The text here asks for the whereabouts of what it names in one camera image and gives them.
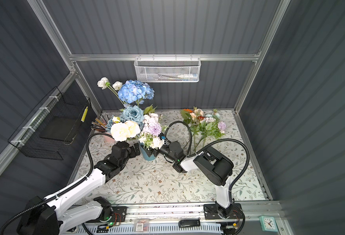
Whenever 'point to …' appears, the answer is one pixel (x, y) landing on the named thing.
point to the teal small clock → (268, 223)
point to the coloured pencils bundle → (100, 125)
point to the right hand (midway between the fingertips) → (148, 141)
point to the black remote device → (189, 223)
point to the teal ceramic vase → (145, 154)
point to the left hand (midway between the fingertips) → (131, 145)
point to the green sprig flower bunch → (203, 126)
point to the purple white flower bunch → (154, 125)
